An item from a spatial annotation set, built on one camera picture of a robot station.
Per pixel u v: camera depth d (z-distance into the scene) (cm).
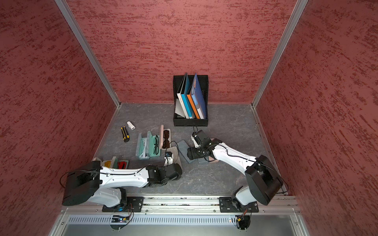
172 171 63
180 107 94
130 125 103
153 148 95
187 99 89
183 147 92
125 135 100
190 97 86
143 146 94
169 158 76
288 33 81
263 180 43
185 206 74
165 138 100
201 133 68
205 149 66
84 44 84
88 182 43
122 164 86
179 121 104
